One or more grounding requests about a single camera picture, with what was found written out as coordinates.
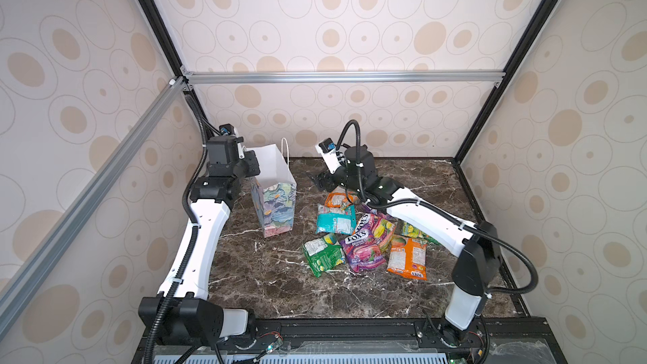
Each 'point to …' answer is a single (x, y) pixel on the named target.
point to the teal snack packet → (340, 220)
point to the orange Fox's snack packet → (408, 257)
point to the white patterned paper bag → (275, 188)
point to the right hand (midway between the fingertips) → (328, 161)
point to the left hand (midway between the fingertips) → (256, 151)
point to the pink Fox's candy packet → (366, 247)
